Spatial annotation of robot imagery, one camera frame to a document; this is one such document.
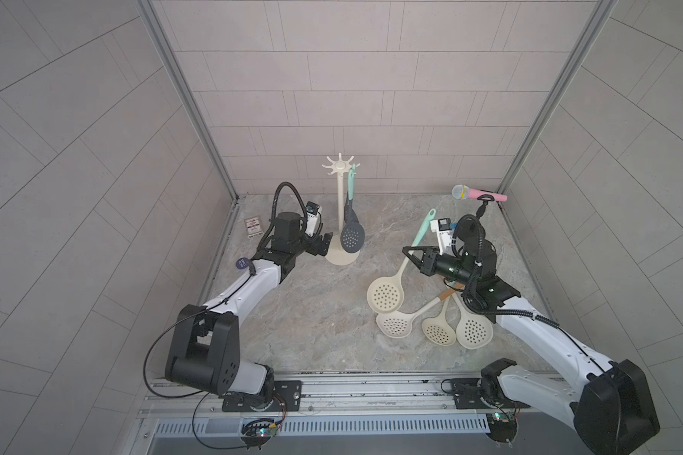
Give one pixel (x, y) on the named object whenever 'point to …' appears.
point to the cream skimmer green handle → (386, 294)
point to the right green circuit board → (502, 427)
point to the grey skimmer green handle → (353, 233)
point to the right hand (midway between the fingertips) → (404, 253)
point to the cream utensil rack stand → (340, 256)
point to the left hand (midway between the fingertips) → (322, 225)
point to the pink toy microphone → (463, 191)
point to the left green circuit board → (255, 432)
